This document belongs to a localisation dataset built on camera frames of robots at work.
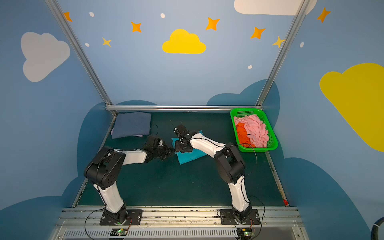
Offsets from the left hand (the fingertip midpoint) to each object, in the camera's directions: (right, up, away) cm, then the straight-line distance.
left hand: (178, 150), depth 94 cm
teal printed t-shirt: (+5, -4, -1) cm, 7 cm away
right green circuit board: (+33, -37, -23) cm, 55 cm away
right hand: (+1, +1, -1) cm, 2 cm away
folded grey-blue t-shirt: (-37, +17, +16) cm, 44 cm away
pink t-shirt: (+55, +13, +11) cm, 57 cm away
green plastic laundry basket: (+62, +5, +3) cm, 62 cm away
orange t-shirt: (+45, +8, +10) cm, 47 cm away
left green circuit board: (-27, -36, -24) cm, 51 cm away
